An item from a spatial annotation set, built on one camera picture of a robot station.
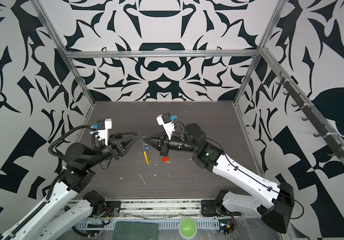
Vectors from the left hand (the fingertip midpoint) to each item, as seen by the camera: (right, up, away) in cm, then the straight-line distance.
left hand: (136, 134), depth 55 cm
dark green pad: (-4, -46, +14) cm, 48 cm away
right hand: (+3, -3, +1) cm, 4 cm away
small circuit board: (+38, -44, +15) cm, 60 cm away
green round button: (+20, -44, +13) cm, 50 cm away
